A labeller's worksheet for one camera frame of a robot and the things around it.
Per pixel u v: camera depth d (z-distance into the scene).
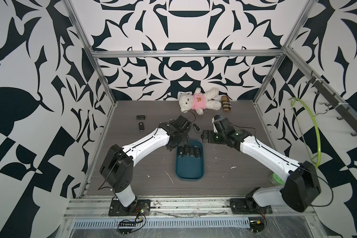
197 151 0.91
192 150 0.91
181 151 0.92
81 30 0.81
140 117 1.08
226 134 0.63
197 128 1.04
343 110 0.58
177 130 0.61
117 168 0.44
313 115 0.69
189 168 0.86
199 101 1.11
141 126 1.05
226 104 1.15
